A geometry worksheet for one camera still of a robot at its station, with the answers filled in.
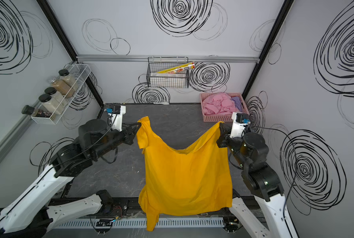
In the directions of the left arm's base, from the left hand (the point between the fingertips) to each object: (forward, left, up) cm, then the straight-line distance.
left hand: (140, 123), depth 60 cm
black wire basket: (+37, -15, -5) cm, 40 cm away
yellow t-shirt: (-16, -22, -20) cm, 34 cm away
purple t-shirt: (+47, -61, -32) cm, 83 cm away
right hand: (0, -33, 0) cm, 33 cm away
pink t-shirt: (+42, -44, -28) cm, 67 cm away
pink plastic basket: (+32, -40, -33) cm, 61 cm away
